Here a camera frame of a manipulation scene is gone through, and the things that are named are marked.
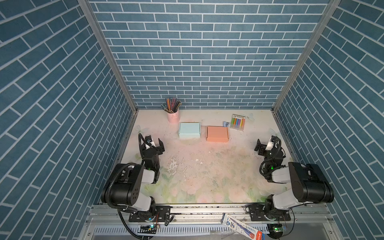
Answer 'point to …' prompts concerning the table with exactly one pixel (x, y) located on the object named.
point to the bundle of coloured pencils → (171, 106)
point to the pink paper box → (217, 133)
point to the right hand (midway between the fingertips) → (266, 139)
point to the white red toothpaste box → (237, 225)
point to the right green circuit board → (275, 230)
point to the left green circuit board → (148, 229)
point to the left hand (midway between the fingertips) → (152, 140)
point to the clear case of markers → (237, 122)
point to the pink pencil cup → (173, 117)
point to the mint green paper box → (189, 129)
